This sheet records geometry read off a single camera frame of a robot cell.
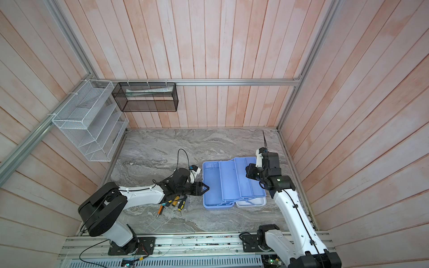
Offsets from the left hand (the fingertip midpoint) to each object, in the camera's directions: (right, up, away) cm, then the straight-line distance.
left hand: (206, 191), depth 85 cm
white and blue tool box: (+12, +3, +1) cm, 12 cm away
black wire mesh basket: (-38, +55, +19) cm, 70 cm away
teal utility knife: (-22, -7, 0) cm, 23 cm away
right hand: (+21, +13, -5) cm, 25 cm away
